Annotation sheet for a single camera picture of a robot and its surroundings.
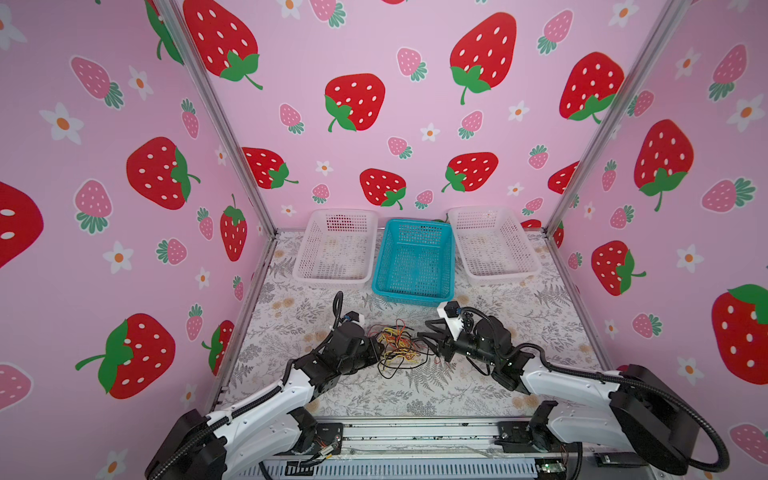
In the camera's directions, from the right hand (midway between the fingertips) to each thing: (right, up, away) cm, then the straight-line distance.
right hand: (422, 329), depth 77 cm
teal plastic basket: (+1, +17, +34) cm, 38 cm away
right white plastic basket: (+31, +23, +37) cm, 53 cm away
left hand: (-9, -6, +4) cm, 12 cm away
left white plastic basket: (-30, +23, +37) cm, 53 cm away
